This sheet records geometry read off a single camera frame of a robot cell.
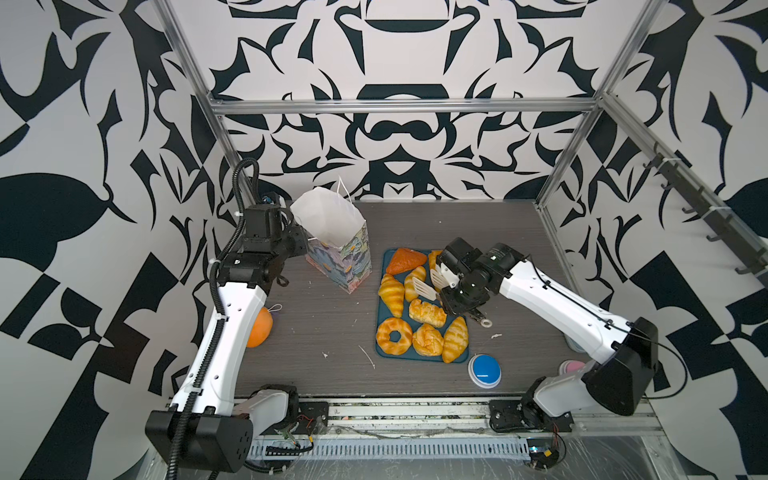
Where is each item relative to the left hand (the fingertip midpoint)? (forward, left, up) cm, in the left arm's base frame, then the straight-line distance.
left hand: (294, 227), depth 74 cm
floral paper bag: (+16, -6, -23) cm, 29 cm away
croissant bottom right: (-19, -41, -26) cm, 52 cm away
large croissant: (-5, -24, -26) cm, 35 cm away
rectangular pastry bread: (-12, -34, -25) cm, 44 cm away
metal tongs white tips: (-11, -36, -6) cm, 38 cm away
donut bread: (-18, -21, -28) cm, 40 cm away
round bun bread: (-20, -33, -26) cm, 46 cm away
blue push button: (-26, -48, -30) cm, 62 cm away
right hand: (-14, -38, -15) cm, 44 cm away
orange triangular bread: (+7, -28, -26) cm, 39 cm away
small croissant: (-4, -29, -25) cm, 39 cm away
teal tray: (-14, -29, -28) cm, 42 cm away
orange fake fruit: (-15, +12, -24) cm, 31 cm away
